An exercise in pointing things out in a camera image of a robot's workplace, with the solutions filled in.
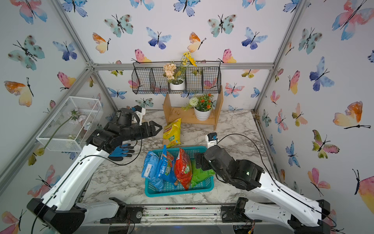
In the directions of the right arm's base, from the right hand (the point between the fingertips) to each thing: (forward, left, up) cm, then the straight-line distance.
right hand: (203, 152), depth 66 cm
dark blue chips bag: (-5, +25, -9) cm, 27 cm away
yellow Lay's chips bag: (+23, +20, -18) cm, 35 cm away
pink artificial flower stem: (+13, +65, +4) cm, 66 cm away
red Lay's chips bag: (-4, +9, -10) cm, 14 cm away
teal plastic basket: (-7, -3, -26) cm, 27 cm away
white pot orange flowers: (+39, 0, -10) cm, 40 cm away
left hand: (+10, +22, +4) cm, 24 cm away
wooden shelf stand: (+40, +11, -20) cm, 46 cm away
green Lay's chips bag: (-5, +2, -16) cm, 17 cm away
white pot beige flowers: (+46, +17, +7) cm, 49 cm away
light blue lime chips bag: (-5, +17, -10) cm, 20 cm away
